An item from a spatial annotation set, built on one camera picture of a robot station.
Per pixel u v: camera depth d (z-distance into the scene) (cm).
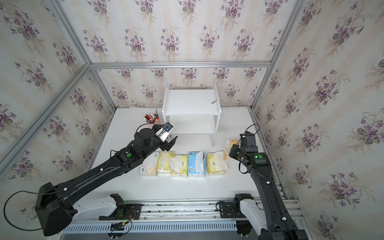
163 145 66
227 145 83
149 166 84
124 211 68
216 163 86
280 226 38
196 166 84
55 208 37
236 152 67
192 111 73
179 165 84
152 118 101
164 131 59
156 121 98
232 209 73
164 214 73
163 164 85
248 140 57
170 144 67
